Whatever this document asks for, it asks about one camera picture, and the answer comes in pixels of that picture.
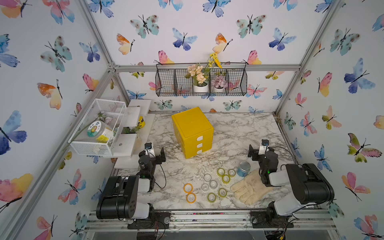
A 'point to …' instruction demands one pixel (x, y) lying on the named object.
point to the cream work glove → (251, 189)
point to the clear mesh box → (112, 114)
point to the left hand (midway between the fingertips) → (156, 146)
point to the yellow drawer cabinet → (193, 132)
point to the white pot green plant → (127, 131)
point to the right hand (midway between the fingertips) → (260, 144)
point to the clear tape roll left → (205, 187)
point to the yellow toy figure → (141, 123)
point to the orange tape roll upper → (184, 188)
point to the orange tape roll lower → (191, 198)
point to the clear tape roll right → (213, 184)
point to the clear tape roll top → (207, 177)
